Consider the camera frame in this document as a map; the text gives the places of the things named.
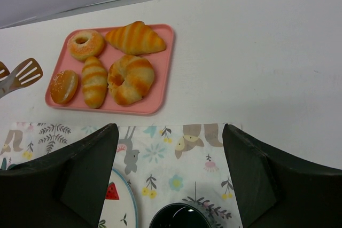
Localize white watermelon plate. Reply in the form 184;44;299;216
98;168;138;228

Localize pink rectangular tray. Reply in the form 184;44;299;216
44;23;175;116

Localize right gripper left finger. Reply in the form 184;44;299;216
1;123;119;227

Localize small striped croissant roll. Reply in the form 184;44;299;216
81;56;107;109

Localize metal tongs wooden tips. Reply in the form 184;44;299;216
1;58;43;98

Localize sesame bun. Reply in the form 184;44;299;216
50;70;79;105

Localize curled ring croissant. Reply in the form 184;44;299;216
107;55;155;106

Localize patterned floral placemat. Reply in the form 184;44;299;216
0;122;244;228

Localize sugared ring donut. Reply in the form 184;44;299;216
67;30;105;62

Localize dark green mug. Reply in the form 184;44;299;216
149;202;215;228

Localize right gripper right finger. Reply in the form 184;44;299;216
222;124;341;227

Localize large striped croissant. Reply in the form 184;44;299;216
105;21;166;56

